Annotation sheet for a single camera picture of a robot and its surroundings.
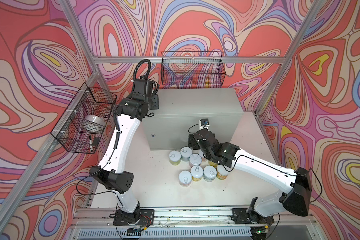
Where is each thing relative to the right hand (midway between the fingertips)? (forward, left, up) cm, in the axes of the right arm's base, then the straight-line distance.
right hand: (197, 138), depth 77 cm
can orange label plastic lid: (-13, -13, -16) cm, 24 cm away
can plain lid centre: (-4, +1, -17) cm, 17 cm away
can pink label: (-15, +7, -17) cm, 23 cm away
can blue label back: (+1, +6, -17) cm, 18 cm away
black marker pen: (-3, +53, +3) cm, 53 cm away
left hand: (+14, +23, +17) cm, 31 cm away
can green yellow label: (-2, +13, -17) cm, 22 cm away
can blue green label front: (-12, -7, -17) cm, 22 cm away
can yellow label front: (-11, 0, -18) cm, 21 cm away
